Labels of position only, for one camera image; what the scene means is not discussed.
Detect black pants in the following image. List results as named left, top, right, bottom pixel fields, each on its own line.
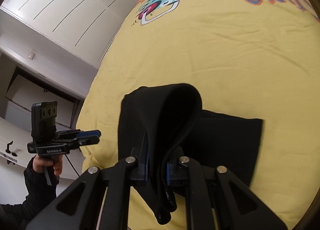
left=117, top=83, right=264, bottom=226

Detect black sleeved forearm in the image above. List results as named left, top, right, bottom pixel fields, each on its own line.
left=1, top=160, right=57, bottom=229

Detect person's hand on handle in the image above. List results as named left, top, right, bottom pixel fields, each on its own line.
left=33, top=155, right=63, bottom=176

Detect white wardrobe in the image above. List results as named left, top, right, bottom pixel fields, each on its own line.
left=1, top=0, right=138, bottom=69

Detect yellow dinosaur bed cover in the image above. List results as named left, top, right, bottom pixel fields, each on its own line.
left=77, top=0, right=319, bottom=229

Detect black cable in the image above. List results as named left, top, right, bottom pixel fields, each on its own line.
left=64, top=154, right=81, bottom=178

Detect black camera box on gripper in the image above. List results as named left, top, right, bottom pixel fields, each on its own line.
left=31, top=101, right=57, bottom=137

